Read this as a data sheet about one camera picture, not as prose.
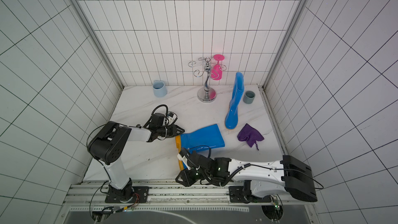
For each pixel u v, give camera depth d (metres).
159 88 1.11
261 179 0.46
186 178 0.60
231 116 0.97
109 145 0.49
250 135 0.90
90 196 0.74
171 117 0.90
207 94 1.14
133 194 0.72
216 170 0.55
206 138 0.90
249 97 1.05
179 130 0.92
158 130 0.79
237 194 0.73
